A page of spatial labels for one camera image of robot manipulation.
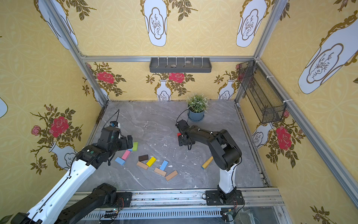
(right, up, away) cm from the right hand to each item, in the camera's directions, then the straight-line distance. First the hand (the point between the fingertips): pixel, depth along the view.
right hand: (184, 143), depth 97 cm
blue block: (-13, -11, -11) cm, 20 cm away
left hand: (-33, +7, -19) cm, 39 cm away
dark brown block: (-27, -8, -7) cm, 29 cm away
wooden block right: (-8, -16, -15) cm, 23 cm away
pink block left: (-38, -6, -8) cm, 39 cm away
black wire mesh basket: (+50, +26, -14) cm, 58 cm away
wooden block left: (-26, -11, -11) cm, 30 cm away
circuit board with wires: (-38, -31, -25) cm, 55 cm away
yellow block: (-21, -9, -11) cm, 25 cm away
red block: (-4, +6, +3) cm, 8 cm away
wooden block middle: (-15, -14, -14) cm, 25 cm away
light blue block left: (-40, -9, -11) cm, 42 cm away
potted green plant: (+9, +27, 0) cm, 28 cm away
